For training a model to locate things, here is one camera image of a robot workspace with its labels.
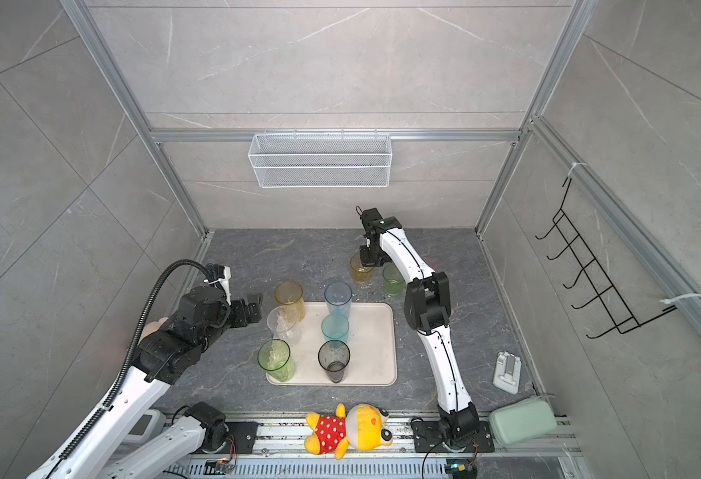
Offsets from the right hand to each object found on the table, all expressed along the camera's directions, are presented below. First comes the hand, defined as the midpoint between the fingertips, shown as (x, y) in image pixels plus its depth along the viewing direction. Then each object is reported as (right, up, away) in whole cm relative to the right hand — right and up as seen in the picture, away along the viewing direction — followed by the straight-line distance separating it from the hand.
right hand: (375, 262), depth 102 cm
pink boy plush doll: (-67, -19, -16) cm, 71 cm away
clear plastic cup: (-28, -18, -18) cm, 37 cm away
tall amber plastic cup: (-26, -9, -14) cm, 31 cm away
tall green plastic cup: (-29, -25, -23) cm, 44 cm away
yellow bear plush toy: (-6, -38, -34) cm, 51 cm away
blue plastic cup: (-12, -10, -18) cm, 23 cm away
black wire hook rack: (+49, -9, -40) cm, 64 cm away
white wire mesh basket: (-19, +35, -1) cm, 40 cm away
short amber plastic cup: (-5, -4, -4) cm, 7 cm away
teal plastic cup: (-13, -20, -12) cm, 26 cm away
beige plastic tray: (-2, -25, -13) cm, 28 cm away
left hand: (-34, -7, -29) cm, 45 cm away
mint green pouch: (+37, -41, -25) cm, 61 cm away
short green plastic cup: (+6, -7, 0) cm, 9 cm away
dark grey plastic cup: (-12, -22, -31) cm, 40 cm away
